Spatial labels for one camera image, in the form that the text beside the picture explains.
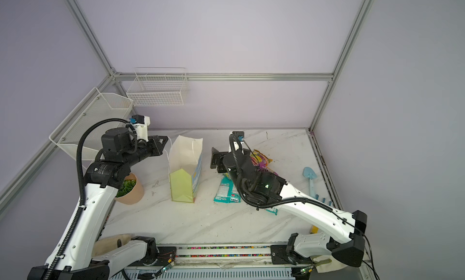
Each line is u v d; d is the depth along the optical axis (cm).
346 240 40
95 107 78
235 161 40
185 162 96
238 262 73
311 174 98
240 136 51
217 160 56
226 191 90
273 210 84
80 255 37
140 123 57
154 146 58
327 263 71
